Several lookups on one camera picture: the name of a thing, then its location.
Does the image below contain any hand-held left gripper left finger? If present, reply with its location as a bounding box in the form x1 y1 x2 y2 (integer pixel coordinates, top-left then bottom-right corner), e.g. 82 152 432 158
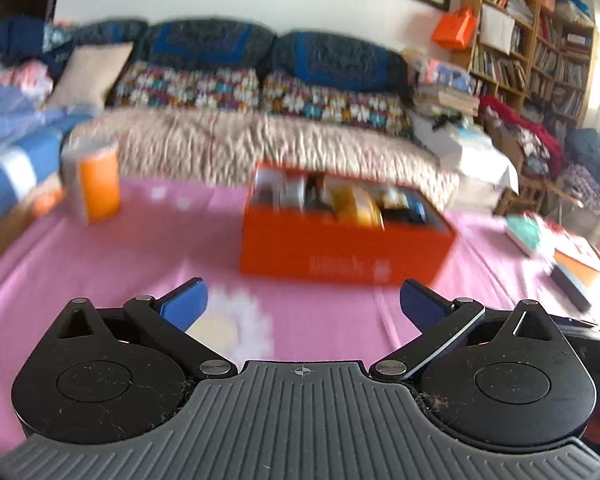
55 277 238 378

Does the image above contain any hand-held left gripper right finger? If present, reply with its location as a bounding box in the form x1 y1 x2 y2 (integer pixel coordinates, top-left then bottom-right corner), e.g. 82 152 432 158
370 278 561 381

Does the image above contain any orange cardboard box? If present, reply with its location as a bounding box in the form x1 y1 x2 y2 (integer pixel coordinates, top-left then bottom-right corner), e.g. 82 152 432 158
240 162 458 288

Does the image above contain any large gold snack packet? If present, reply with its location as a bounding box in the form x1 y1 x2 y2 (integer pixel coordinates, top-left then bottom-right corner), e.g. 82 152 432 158
332 185 386 231

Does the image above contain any pink daisy print tablecloth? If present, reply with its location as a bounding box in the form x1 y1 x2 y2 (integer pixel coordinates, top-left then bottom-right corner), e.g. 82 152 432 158
0 172 600 461

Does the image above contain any red white book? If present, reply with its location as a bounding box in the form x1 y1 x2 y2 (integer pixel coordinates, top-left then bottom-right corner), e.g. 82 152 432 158
535 215 600 268

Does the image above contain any teal tissue packet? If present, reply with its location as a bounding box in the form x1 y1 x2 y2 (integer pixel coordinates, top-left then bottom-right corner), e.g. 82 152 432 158
505 212 551 258

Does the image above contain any orange white cylindrical container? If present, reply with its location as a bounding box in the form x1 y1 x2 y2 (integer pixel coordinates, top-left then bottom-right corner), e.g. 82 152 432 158
60 140 122 226

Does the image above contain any purple floral cloth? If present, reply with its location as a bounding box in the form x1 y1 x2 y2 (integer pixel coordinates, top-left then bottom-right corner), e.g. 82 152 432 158
560 162 600 211

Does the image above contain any wooden chair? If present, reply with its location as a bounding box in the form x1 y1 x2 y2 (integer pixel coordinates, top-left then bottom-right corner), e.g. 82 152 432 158
495 175 581 216

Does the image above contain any beige quilted blanket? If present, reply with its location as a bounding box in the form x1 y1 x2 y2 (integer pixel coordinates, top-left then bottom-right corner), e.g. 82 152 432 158
72 107 461 211

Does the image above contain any white paper pile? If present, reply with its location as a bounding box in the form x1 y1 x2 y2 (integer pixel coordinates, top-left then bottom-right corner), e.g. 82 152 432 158
410 110 518 196

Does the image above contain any dark blue jacket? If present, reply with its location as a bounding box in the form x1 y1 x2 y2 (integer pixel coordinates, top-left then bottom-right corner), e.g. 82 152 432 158
567 127 600 186

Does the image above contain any red cloth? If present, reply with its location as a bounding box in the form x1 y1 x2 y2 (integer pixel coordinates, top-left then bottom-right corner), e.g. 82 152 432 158
480 95 563 171

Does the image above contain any stack of books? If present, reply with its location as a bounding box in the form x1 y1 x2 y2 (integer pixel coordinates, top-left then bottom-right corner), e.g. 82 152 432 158
412 80 481 118

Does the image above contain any blue white striped blanket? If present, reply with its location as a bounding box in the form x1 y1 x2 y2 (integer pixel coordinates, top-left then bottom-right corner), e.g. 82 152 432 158
0 120 88 236

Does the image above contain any floral crochet cushion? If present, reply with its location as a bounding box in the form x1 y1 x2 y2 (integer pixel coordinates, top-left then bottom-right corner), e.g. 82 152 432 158
107 62 261 111
260 72 411 136

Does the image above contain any pastel printed package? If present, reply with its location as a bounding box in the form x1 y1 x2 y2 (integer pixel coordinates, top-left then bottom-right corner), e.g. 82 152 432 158
417 57 473 91

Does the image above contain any beige pillow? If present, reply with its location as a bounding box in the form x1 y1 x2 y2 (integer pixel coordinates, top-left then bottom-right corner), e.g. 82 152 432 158
47 42 133 111

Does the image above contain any blue patterned back cushion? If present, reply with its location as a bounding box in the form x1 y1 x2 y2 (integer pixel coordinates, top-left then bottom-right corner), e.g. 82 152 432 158
272 30 408 93
140 20 276 73

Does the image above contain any light blue cloth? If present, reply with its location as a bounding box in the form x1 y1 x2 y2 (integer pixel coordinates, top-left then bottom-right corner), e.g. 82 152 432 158
0 82 51 148

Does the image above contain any orange paper bag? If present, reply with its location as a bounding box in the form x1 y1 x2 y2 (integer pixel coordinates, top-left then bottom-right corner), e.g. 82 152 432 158
431 6 480 51

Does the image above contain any pink cloth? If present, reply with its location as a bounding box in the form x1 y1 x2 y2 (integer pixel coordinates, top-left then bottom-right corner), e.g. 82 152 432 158
0 57 56 91

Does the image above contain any dark patterned back cushion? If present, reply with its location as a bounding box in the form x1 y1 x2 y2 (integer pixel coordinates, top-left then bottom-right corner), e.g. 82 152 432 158
70 20 148 51

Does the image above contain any navy floral garment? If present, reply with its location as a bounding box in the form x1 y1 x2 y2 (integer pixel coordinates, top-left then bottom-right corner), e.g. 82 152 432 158
0 16 81 78

